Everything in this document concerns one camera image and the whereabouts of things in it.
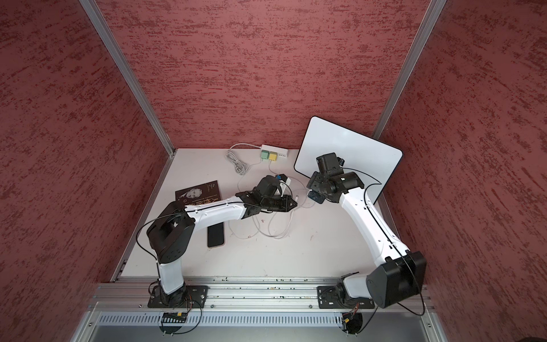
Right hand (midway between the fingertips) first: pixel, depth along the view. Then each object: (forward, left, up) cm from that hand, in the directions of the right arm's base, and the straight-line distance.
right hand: (318, 189), depth 80 cm
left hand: (-3, +9, -8) cm, 12 cm away
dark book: (+11, +55, -17) cm, 58 cm away
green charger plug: (+37, +23, -17) cm, 47 cm away
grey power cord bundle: (+27, +36, -17) cm, 48 cm away
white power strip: (+37, +14, -17) cm, 44 cm away
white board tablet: (+9, -22, +6) cm, 25 cm away
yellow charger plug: (+35, +19, -18) cm, 44 cm away
